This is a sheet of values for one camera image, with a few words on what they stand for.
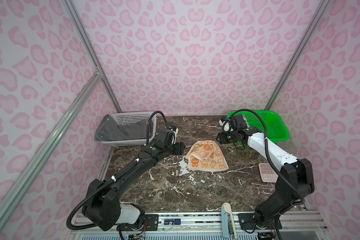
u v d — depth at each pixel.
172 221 0.72
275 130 1.07
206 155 0.93
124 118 1.21
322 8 0.70
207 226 0.72
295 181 0.45
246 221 0.74
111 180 0.43
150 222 0.73
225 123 0.78
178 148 0.73
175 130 0.75
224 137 0.78
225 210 0.74
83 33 0.77
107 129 0.95
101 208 0.40
